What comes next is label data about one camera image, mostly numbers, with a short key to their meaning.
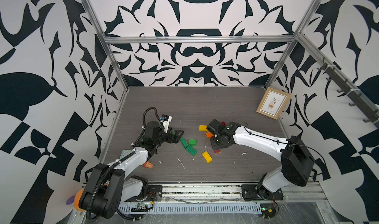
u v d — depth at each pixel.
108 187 0.42
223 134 0.61
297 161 0.43
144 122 0.66
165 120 0.76
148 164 0.81
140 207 0.67
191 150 0.87
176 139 0.76
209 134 0.69
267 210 0.71
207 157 0.85
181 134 0.82
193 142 0.89
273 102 0.99
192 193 0.76
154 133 0.68
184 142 0.89
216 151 0.89
